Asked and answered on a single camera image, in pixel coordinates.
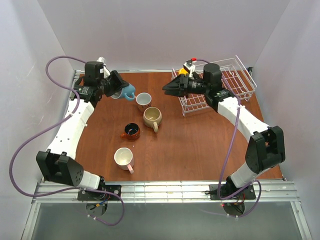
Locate yellow textured cup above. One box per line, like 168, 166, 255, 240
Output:
178, 68, 190, 75

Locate blue mug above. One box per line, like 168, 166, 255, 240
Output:
111, 84, 136, 101

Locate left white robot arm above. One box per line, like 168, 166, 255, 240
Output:
36, 57, 136, 190

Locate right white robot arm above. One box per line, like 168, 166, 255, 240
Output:
162, 60, 286, 200

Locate white mug brown dots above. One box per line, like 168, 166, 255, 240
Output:
135, 92, 152, 113

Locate beige round mug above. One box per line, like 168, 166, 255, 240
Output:
143, 107, 163, 133

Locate brown black mug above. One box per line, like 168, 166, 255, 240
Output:
120, 123, 141, 141

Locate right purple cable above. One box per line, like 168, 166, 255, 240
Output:
193, 58, 263, 218

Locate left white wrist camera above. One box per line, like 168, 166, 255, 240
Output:
97, 56, 111, 79

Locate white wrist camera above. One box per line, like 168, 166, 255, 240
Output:
183, 58, 197, 78
97, 56, 111, 79

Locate white wire dish rack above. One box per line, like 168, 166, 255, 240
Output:
178, 55, 257, 117

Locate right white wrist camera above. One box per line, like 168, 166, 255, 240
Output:
183, 58, 197, 78

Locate white mug pink handle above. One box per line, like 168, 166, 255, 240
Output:
113, 147, 135, 174

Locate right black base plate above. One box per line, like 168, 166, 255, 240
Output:
204, 184, 256, 200

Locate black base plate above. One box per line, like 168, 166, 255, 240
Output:
77, 184, 122, 202
204, 184, 256, 200

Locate aluminium frame rail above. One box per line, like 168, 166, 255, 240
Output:
32, 179, 300, 204

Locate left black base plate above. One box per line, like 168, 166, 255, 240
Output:
77, 184, 122, 202

